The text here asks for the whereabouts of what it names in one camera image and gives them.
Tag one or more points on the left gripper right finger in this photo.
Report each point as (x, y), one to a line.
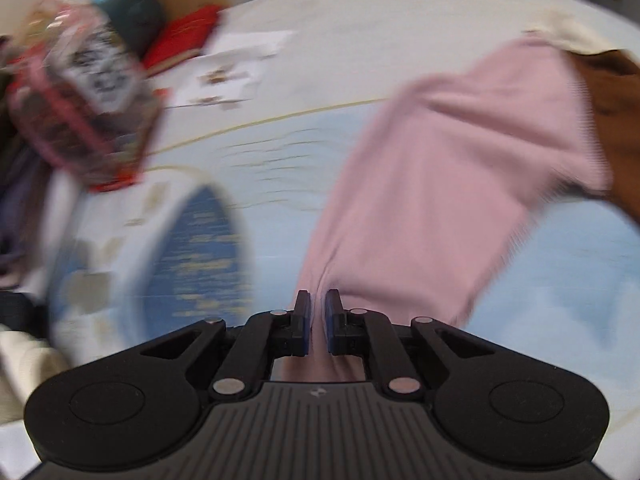
(371, 337)

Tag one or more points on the white sticker sheet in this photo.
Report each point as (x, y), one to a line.
(229, 71)

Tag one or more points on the clear bag with red trim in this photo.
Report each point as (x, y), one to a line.
(79, 96)

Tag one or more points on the light blue printed bedsheet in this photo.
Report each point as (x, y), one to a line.
(540, 382)

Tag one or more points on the red flat box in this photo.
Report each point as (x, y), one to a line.
(180, 40)

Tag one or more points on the multicolour fleece sweatshirt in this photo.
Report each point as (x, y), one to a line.
(447, 178)

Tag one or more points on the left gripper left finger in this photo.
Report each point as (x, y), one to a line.
(261, 341)

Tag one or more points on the dark green pouch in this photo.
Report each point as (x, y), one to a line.
(138, 22)

